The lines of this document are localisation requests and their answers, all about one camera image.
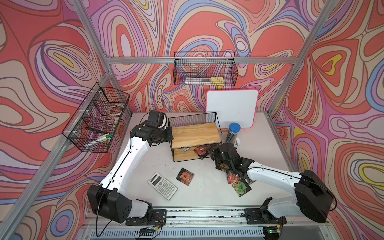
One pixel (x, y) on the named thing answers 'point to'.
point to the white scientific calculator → (162, 185)
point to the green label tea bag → (241, 187)
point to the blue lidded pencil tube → (234, 129)
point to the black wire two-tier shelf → (190, 131)
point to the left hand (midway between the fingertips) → (173, 135)
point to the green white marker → (105, 137)
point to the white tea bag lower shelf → (185, 150)
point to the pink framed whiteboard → (225, 107)
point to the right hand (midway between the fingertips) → (206, 152)
